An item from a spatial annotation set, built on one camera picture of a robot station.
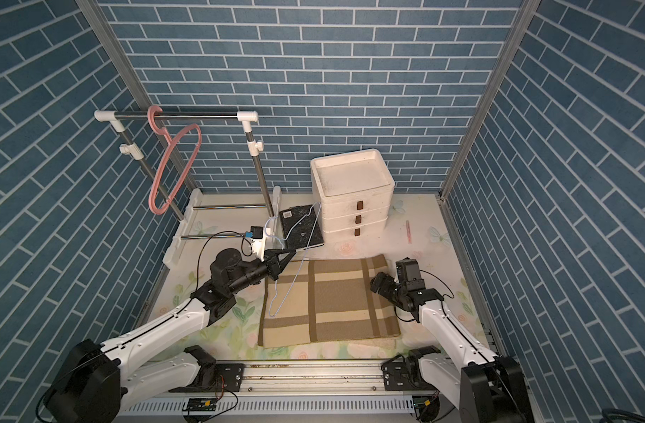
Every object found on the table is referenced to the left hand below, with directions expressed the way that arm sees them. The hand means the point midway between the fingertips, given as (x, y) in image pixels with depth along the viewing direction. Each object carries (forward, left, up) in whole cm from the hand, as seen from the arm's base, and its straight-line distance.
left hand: (301, 255), depth 74 cm
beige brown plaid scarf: (-5, -7, -20) cm, 22 cm away
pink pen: (+23, -41, -22) cm, 52 cm away
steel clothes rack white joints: (+42, +53, -20) cm, 70 cm away
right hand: (-1, -25, -18) cm, 31 cm away
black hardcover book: (+26, +4, -20) cm, 33 cm away
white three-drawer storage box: (+25, -16, +2) cm, 29 cm away
